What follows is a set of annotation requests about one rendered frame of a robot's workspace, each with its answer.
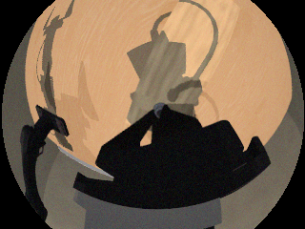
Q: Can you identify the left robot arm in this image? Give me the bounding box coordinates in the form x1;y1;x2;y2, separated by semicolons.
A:
20;105;69;221

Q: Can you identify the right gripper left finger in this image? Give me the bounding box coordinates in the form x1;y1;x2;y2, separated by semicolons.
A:
99;109;159;154

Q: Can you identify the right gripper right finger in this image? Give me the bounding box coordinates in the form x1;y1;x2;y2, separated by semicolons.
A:
154;104;203;142

